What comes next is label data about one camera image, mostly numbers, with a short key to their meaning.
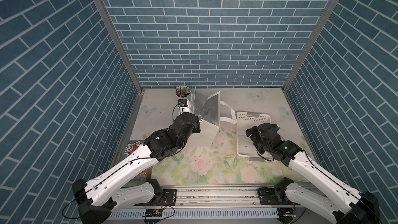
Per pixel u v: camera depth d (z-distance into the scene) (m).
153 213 0.72
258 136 0.64
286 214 0.70
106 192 0.39
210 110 0.96
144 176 0.80
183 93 1.02
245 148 0.89
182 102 0.58
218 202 0.73
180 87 1.02
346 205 0.40
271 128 0.59
